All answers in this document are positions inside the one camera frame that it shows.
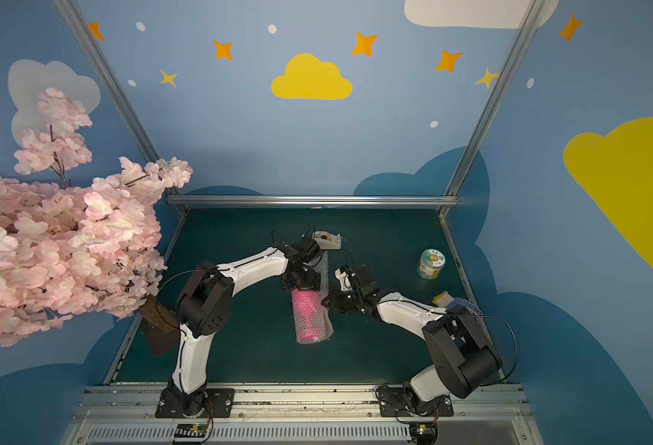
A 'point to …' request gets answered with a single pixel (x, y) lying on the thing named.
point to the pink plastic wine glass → (304, 300)
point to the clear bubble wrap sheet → (321, 318)
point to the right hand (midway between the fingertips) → (326, 299)
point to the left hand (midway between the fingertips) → (310, 284)
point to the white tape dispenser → (327, 241)
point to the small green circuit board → (190, 430)
